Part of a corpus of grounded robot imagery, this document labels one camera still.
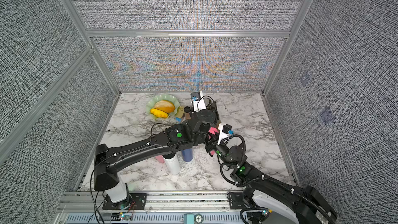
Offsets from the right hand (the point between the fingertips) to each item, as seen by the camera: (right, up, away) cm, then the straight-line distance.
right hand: (204, 126), depth 70 cm
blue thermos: (-8, -16, +12) cm, 22 cm away
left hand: (+4, +10, -4) cm, 12 cm away
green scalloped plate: (-30, +15, +40) cm, 52 cm away
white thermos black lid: (-14, -17, 0) cm, 22 cm away
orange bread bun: (-25, +10, +33) cm, 43 cm away
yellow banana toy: (-29, +5, +30) cm, 42 cm away
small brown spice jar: (-10, +7, +28) cm, 31 cm away
